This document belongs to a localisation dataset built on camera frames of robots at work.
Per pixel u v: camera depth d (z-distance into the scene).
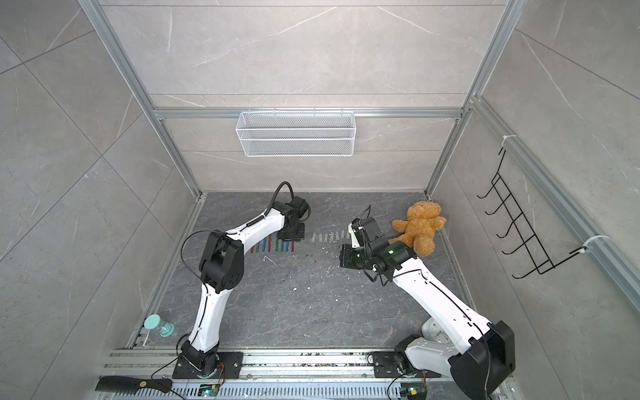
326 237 1.03
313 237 1.03
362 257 0.63
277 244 1.01
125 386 0.70
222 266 0.57
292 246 1.01
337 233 1.04
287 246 1.01
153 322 0.73
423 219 0.99
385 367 0.73
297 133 1.01
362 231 0.57
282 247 1.01
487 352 0.38
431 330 0.78
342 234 1.04
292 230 0.87
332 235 1.04
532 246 0.64
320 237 1.04
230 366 0.73
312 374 0.73
